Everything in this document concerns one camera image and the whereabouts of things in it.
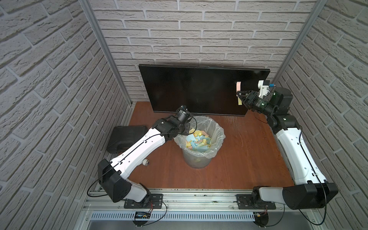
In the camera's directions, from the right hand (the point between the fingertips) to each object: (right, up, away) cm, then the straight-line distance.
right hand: (239, 93), depth 68 cm
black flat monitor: (-15, +7, +29) cm, 33 cm away
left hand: (-29, -15, +10) cm, 34 cm away
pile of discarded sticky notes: (-20, -26, +15) cm, 36 cm away
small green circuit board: (-49, -62, +3) cm, 79 cm away
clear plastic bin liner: (-12, -18, +8) cm, 23 cm away
